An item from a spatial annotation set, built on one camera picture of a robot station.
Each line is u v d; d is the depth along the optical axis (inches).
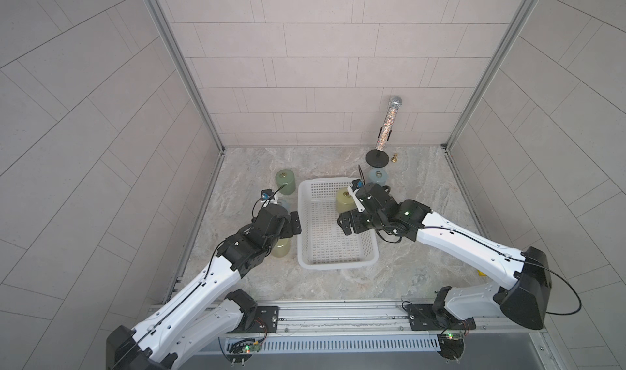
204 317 21.0
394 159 44.1
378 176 37.9
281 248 31.1
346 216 25.9
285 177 37.7
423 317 27.4
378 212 21.7
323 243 33.5
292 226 25.8
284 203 35.1
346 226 26.2
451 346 26.8
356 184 26.5
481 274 17.3
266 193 25.3
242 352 25.4
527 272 15.8
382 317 28.5
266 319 27.9
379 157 43.9
